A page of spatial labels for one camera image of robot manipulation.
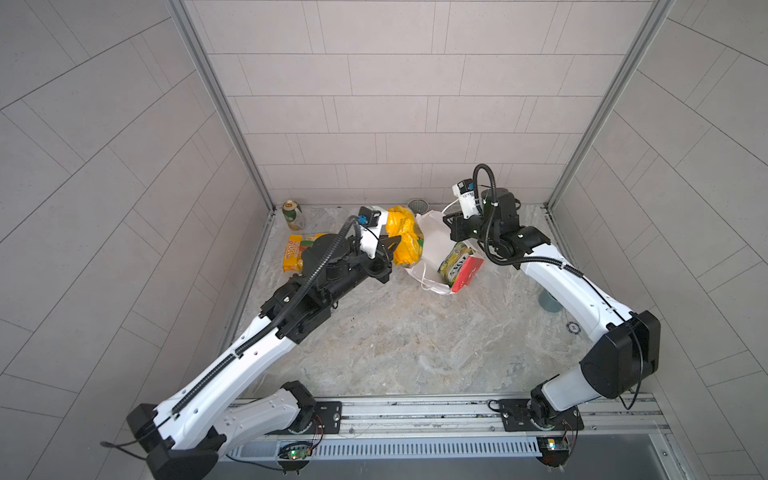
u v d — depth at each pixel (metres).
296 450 0.64
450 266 0.93
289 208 1.02
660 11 0.71
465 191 0.67
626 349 0.40
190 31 0.73
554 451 0.68
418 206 1.12
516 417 0.71
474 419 0.72
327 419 0.71
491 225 0.59
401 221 0.59
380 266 0.53
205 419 0.37
